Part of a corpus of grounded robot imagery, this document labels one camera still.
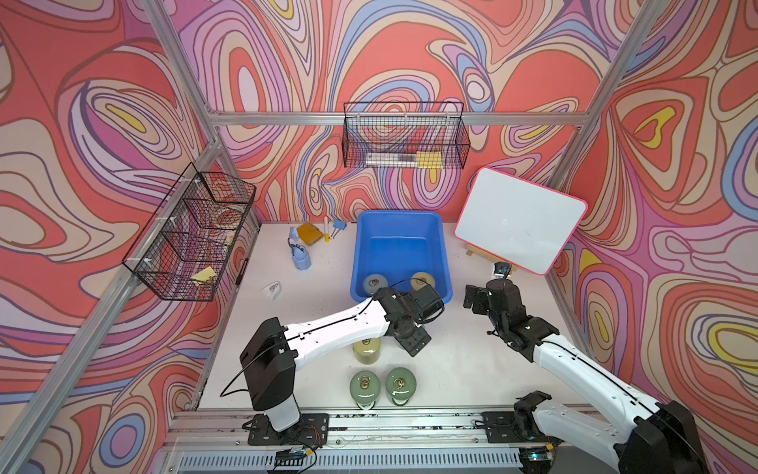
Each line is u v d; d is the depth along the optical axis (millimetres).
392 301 547
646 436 384
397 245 1102
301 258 1015
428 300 596
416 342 681
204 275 715
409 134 959
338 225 1193
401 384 725
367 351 788
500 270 712
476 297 743
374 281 908
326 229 1158
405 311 548
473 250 1062
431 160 822
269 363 422
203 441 732
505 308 606
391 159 822
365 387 720
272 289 984
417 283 904
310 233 1150
